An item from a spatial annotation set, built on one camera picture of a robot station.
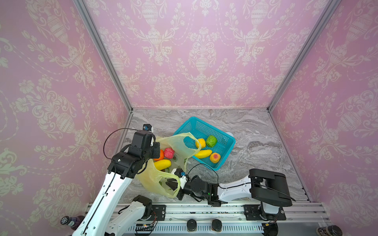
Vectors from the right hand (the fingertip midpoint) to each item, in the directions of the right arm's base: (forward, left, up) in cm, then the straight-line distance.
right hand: (168, 182), depth 72 cm
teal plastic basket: (+38, -20, -9) cm, 44 cm away
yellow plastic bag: (-2, +4, +8) cm, 9 cm away
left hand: (+13, +5, +12) cm, 19 cm away
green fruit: (+27, -25, -7) cm, 37 cm away
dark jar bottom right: (-22, -70, -4) cm, 73 cm away
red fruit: (+20, +2, -7) cm, 21 cm away
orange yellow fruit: (+16, -26, -8) cm, 31 cm away
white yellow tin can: (+33, -38, -8) cm, 51 cm away
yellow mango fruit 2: (+13, +6, -9) cm, 17 cm away
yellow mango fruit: (+19, -19, -8) cm, 28 cm away
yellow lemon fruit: (+26, -19, -7) cm, 33 cm away
